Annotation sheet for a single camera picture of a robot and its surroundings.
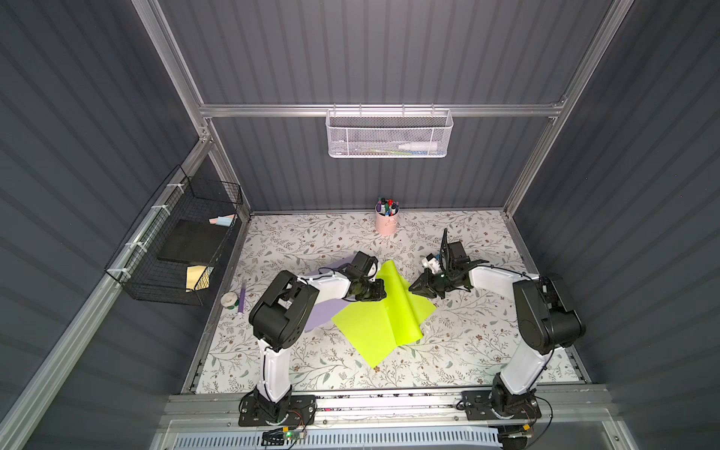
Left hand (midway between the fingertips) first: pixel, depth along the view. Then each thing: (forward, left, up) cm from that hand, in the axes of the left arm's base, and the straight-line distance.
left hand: (390, 298), depth 93 cm
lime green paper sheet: (-9, +8, -2) cm, 12 cm away
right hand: (0, -6, +4) cm, 7 cm away
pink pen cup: (+29, 0, +5) cm, 29 cm away
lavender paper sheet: (-4, +22, 0) cm, 22 cm away
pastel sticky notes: (+13, +51, +25) cm, 58 cm away
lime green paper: (-7, -3, +1) cm, 8 cm away
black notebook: (+2, +53, +28) cm, 60 cm away
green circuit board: (-37, +32, -4) cm, 49 cm away
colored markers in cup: (+32, 0, +11) cm, 34 cm away
